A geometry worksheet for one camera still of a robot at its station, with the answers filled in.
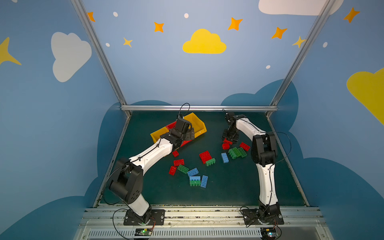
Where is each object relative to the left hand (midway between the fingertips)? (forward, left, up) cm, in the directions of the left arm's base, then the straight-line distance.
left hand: (187, 130), depth 89 cm
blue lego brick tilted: (-19, -4, -16) cm, 25 cm away
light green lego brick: (-5, -33, -16) cm, 37 cm away
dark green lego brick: (-17, +2, -17) cm, 24 cm away
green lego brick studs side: (-7, -30, -15) cm, 34 cm away
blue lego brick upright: (-9, -25, -16) cm, 31 cm away
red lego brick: (-13, +5, -16) cm, 22 cm away
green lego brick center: (-13, -15, -16) cm, 25 cm away
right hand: (+5, -28, -15) cm, 32 cm away
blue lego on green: (-24, -5, -15) cm, 28 cm away
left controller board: (-49, +20, -18) cm, 56 cm away
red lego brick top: (+3, -27, -15) cm, 32 cm away
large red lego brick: (-9, -12, -16) cm, 22 cm away
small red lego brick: (-7, +7, -15) cm, 18 cm away
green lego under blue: (-26, -5, -15) cm, 31 cm away
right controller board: (-49, -41, -18) cm, 66 cm away
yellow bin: (+16, -9, -15) cm, 24 cm away
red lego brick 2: (-18, +9, -17) cm, 26 cm away
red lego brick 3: (0, -26, -16) cm, 31 cm away
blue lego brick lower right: (-24, -11, -19) cm, 33 cm away
